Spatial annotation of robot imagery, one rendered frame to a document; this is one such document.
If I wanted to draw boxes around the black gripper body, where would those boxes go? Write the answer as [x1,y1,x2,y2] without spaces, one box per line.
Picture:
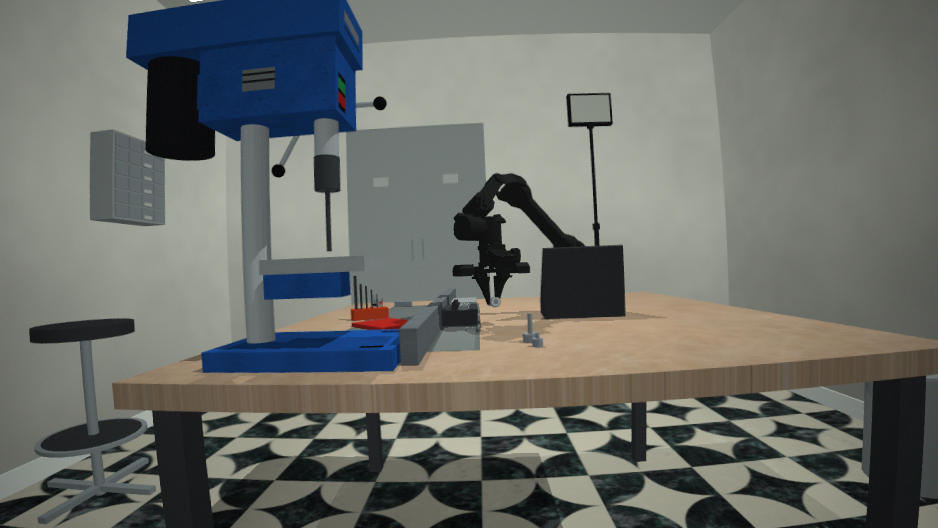
[453,241,530,277]

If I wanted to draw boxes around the red drill bit holder with black bits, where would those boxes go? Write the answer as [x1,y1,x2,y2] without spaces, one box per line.
[351,276,389,321]

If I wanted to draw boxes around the blue drill press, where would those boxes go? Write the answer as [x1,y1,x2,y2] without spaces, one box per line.
[126,0,400,373]

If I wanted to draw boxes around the red flat square plate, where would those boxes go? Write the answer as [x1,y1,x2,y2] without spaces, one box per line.
[352,318,409,330]

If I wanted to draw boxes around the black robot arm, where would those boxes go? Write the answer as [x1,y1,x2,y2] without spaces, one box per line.
[454,173,585,269]

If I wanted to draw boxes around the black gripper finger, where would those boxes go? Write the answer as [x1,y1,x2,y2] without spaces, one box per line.
[493,275,512,298]
[472,277,490,305]

